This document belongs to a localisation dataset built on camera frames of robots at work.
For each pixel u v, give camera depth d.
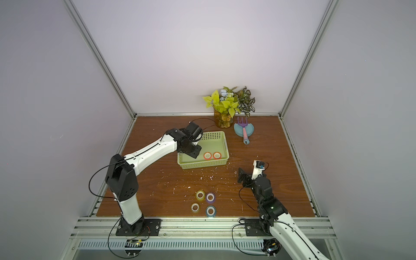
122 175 0.46
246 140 1.03
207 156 0.97
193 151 0.77
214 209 0.78
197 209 0.78
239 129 1.11
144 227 0.68
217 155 0.97
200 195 0.82
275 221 0.56
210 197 0.82
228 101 0.95
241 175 0.74
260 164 0.71
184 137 0.63
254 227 0.73
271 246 0.70
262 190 0.60
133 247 0.72
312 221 0.76
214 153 0.98
